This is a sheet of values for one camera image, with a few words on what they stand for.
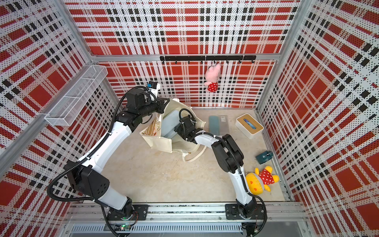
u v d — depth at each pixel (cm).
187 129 77
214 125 110
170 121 95
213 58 90
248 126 105
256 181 77
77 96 76
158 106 67
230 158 56
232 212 72
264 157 84
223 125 111
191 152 83
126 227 69
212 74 94
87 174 41
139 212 73
